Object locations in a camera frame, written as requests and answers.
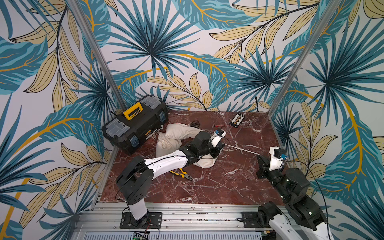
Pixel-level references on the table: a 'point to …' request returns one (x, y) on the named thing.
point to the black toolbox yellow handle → (138, 125)
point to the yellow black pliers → (183, 175)
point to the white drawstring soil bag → (180, 131)
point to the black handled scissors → (195, 124)
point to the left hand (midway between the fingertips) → (219, 145)
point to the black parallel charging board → (237, 120)
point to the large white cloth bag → (206, 161)
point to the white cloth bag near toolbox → (165, 145)
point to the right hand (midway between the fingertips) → (254, 156)
